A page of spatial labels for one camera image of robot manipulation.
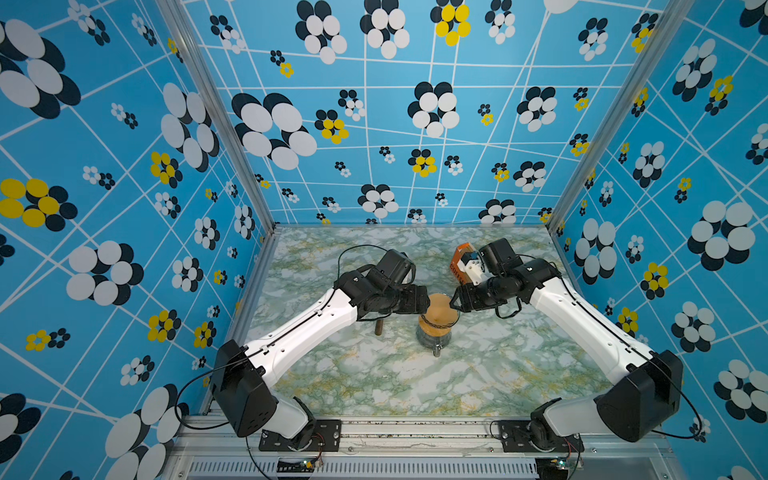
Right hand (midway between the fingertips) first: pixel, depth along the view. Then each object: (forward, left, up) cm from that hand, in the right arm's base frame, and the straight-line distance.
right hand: (461, 302), depth 79 cm
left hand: (-2, +11, +4) cm, 12 cm away
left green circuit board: (-35, +40, -16) cm, 55 cm away
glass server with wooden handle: (-2, +23, -11) cm, 25 cm away
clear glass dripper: (-1, +5, -4) cm, 7 cm away
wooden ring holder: (-5, +7, -6) cm, 11 cm away
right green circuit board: (-35, -20, -18) cm, 44 cm away
